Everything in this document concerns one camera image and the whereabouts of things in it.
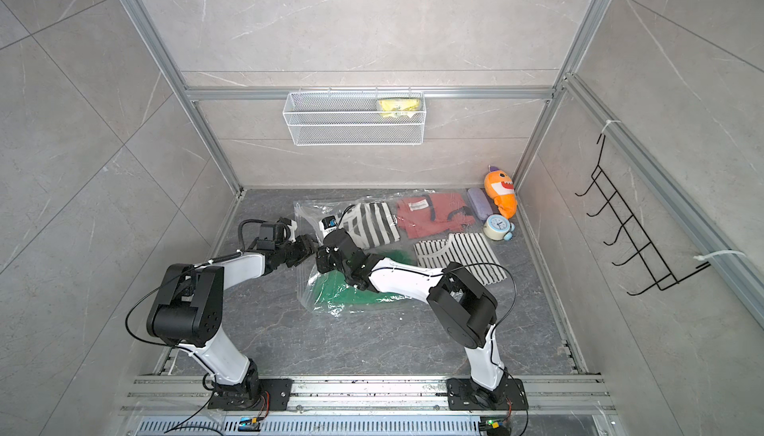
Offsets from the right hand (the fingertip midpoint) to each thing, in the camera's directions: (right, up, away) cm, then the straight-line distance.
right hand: (319, 249), depth 86 cm
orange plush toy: (+63, +21, +25) cm, 71 cm away
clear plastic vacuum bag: (-8, +10, +15) cm, 19 cm away
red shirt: (+36, +10, +25) cm, 45 cm away
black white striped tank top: (+14, +7, +23) cm, 28 cm away
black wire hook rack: (+77, +6, -19) cm, 79 cm away
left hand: (-2, +1, +11) cm, 11 cm away
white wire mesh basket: (+9, +43, +15) cm, 47 cm away
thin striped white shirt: (+48, -1, +15) cm, 50 cm away
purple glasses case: (+56, +14, +26) cm, 63 cm away
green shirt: (+5, -11, -2) cm, 12 cm away
